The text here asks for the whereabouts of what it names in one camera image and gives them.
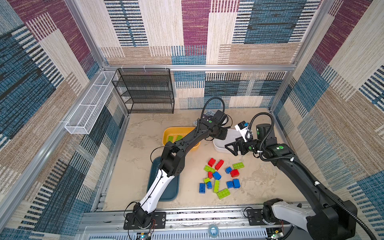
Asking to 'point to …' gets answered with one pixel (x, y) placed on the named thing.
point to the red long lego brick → (219, 164)
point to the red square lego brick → (211, 162)
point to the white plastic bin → (219, 144)
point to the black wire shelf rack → (145, 90)
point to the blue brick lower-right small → (230, 184)
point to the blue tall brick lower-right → (236, 184)
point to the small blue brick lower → (209, 185)
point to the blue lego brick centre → (217, 175)
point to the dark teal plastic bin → (172, 192)
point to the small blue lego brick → (228, 170)
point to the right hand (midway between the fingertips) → (233, 144)
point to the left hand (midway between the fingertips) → (225, 135)
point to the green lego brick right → (238, 165)
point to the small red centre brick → (210, 174)
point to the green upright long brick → (216, 186)
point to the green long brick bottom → (223, 193)
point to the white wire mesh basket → (83, 119)
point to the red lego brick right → (234, 173)
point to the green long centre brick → (209, 169)
